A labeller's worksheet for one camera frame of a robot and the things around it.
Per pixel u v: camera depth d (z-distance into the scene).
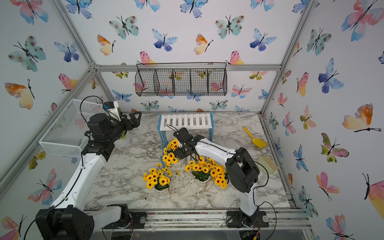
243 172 0.48
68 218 0.37
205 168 0.76
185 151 0.75
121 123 0.65
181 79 0.98
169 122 0.79
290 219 0.76
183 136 0.70
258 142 1.04
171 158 0.77
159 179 0.71
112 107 0.64
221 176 0.73
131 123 0.67
